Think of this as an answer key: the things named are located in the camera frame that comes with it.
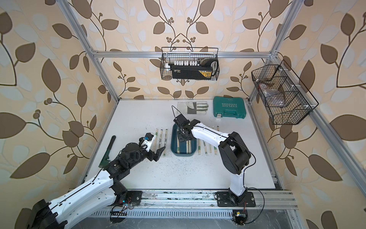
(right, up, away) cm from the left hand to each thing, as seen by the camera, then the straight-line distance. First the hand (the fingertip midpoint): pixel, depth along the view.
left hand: (158, 142), depth 78 cm
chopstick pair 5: (+35, -8, +14) cm, 38 cm away
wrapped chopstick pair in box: (+18, -6, +16) cm, 25 cm away
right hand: (+14, +1, +14) cm, 20 cm away
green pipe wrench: (-35, -14, +10) cm, 39 cm away
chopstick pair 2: (+25, -5, +17) cm, 30 cm away
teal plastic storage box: (+13, -5, +16) cm, 21 cm away
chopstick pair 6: (+10, -5, +16) cm, 19 cm away
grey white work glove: (+23, +21, +38) cm, 49 cm away
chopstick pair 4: (+32, -7, +16) cm, 36 cm away
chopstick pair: (+1, -3, +19) cm, 19 cm away
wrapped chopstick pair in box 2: (+16, -6, +16) cm, 23 cm away
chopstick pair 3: (+28, -7, +16) cm, 33 cm away
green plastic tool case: (+49, +21, +32) cm, 62 cm away
